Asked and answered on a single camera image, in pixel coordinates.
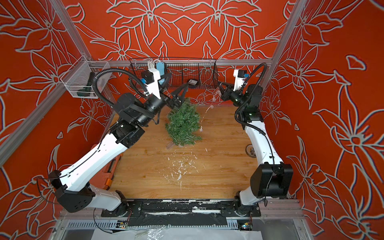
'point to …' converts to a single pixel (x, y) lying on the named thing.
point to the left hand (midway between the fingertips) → (177, 77)
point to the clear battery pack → (169, 145)
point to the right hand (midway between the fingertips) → (215, 82)
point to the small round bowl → (250, 151)
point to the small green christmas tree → (183, 124)
